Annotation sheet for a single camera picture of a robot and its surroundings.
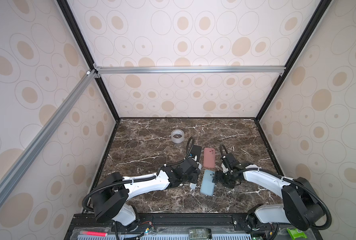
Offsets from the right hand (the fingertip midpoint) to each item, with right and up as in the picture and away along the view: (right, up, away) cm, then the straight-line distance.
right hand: (217, 181), depth 87 cm
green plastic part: (+32, -19, -17) cm, 41 cm away
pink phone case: (-3, +12, +11) cm, 16 cm away
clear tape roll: (-24, +26, +22) cm, 42 cm away
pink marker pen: (-64, -20, -15) cm, 68 cm away
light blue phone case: (-6, -3, -1) cm, 6 cm away
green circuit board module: (-11, -18, -19) cm, 28 cm away
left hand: (-10, +7, -7) cm, 14 cm away
